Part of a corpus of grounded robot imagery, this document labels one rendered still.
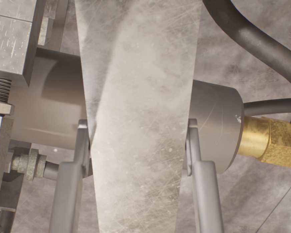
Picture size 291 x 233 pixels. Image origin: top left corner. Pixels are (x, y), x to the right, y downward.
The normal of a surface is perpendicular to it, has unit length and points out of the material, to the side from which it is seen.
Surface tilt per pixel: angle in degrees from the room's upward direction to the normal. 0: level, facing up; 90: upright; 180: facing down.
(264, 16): 0
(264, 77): 0
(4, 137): 68
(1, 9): 41
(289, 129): 60
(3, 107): 45
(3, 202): 90
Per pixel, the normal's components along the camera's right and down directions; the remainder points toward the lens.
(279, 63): -0.51, 0.28
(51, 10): 0.00, 0.67
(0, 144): 0.93, 0.15
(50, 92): 0.19, -0.11
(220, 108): 0.23, -0.40
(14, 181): 0.25, -0.76
